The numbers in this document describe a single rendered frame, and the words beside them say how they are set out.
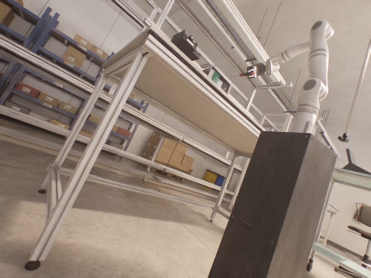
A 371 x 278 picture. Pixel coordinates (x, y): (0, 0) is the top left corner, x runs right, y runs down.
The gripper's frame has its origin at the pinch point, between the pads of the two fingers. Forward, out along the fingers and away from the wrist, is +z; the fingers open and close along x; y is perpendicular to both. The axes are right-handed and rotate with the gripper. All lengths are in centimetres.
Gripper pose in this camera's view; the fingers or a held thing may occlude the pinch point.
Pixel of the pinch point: (248, 74)
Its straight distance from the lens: 115.9
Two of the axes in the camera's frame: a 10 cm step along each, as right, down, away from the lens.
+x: -2.1, -9.1, -3.5
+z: -7.3, 3.9, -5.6
